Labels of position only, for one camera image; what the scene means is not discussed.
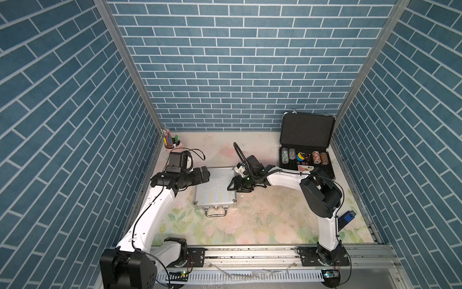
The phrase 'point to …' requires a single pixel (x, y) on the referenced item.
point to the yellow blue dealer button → (299, 157)
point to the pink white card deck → (305, 168)
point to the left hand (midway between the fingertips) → (206, 175)
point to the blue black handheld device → (345, 218)
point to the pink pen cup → (174, 144)
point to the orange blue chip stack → (324, 158)
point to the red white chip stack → (316, 157)
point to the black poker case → (305, 138)
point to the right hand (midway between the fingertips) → (232, 190)
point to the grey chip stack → (292, 153)
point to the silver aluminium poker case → (214, 195)
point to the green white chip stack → (284, 155)
